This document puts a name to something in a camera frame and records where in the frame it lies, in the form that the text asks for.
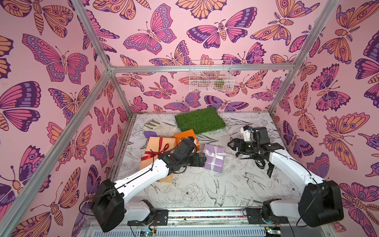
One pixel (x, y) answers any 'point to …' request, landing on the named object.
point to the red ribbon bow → (150, 154)
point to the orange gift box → (185, 135)
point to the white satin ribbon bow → (214, 156)
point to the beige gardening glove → (162, 130)
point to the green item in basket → (219, 84)
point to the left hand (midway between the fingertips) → (201, 158)
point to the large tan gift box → (155, 147)
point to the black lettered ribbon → (260, 164)
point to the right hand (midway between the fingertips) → (234, 143)
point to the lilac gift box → (210, 148)
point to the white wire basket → (211, 75)
